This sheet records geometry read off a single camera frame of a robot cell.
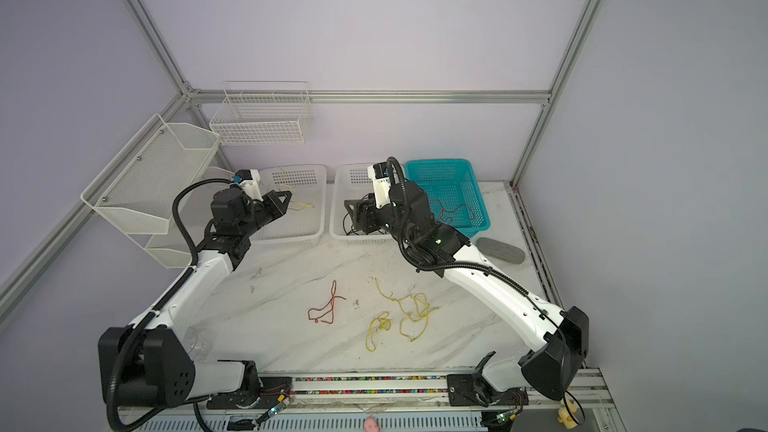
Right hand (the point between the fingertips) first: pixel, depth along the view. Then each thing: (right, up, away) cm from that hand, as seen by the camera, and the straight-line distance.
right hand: (354, 198), depth 68 cm
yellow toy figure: (+49, -51, +1) cm, 71 cm away
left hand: (-19, +2, +13) cm, 24 cm away
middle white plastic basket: (-9, +8, +47) cm, 49 cm away
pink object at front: (+4, -53, 0) cm, 53 cm away
